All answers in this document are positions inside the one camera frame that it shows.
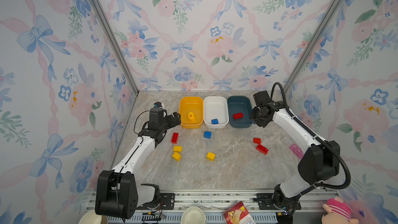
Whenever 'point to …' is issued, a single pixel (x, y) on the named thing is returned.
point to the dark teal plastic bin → (239, 108)
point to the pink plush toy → (340, 212)
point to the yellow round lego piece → (191, 116)
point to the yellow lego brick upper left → (177, 148)
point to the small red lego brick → (257, 140)
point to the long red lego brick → (262, 149)
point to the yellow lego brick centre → (211, 156)
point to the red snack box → (238, 214)
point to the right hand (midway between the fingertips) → (251, 117)
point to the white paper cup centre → (193, 215)
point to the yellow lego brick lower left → (176, 156)
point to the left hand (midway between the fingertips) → (174, 115)
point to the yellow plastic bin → (191, 110)
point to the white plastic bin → (215, 107)
